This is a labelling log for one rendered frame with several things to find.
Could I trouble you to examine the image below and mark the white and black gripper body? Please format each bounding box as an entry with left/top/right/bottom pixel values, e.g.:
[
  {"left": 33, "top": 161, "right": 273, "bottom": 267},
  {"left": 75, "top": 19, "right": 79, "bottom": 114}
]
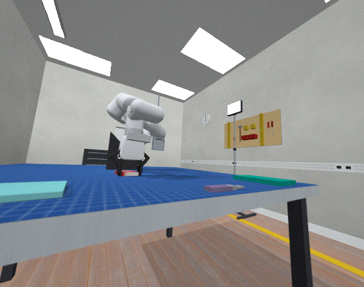
[{"left": 118, "top": 135, "right": 144, "bottom": 160}]

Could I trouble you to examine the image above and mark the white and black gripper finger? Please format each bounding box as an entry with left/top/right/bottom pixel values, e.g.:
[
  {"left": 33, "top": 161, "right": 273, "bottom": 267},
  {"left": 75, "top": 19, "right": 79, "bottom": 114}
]
[
  {"left": 137, "top": 153, "right": 150, "bottom": 176},
  {"left": 110, "top": 150, "right": 125, "bottom": 176}
]

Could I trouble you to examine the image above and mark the teal flat rectangular block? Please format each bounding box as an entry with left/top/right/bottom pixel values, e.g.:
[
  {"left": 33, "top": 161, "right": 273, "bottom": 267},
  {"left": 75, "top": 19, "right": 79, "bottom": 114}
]
[{"left": 233, "top": 175, "right": 296, "bottom": 187}]

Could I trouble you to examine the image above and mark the dark blue work mat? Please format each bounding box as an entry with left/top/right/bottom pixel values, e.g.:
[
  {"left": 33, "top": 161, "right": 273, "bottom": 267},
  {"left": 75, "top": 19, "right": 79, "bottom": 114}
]
[{"left": 0, "top": 165, "right": 314, "bottom": 224}]

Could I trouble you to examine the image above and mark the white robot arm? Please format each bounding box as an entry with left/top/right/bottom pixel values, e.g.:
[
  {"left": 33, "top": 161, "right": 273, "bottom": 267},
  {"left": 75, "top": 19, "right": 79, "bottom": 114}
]
[{"left": 107, "top": 93, "right": 166, "bottom": 144}]

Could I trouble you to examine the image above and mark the red card box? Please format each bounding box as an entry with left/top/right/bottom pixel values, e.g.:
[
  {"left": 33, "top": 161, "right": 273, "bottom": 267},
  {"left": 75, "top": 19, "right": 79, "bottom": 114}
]
[{"left": 114, "top": 170, "right": 139, "bottom": 176}]

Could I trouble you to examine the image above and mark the light blue flat square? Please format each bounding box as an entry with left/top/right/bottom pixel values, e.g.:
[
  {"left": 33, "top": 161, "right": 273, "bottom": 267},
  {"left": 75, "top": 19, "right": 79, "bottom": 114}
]
[{"left": 0, "top": 181, "right": 67, "bottom": 203}]

